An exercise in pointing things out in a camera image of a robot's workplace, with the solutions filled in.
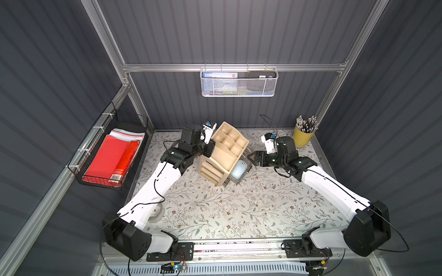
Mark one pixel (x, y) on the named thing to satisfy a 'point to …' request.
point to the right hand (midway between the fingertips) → (253, 157)
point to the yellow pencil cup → (301, 139)
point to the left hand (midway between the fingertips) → (211, 139)
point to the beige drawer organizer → (229, 144)
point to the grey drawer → (245, 157)
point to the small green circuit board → (170, 267)
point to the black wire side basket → (111, 118)
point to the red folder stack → (114, 158)
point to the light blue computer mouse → (239, 169)
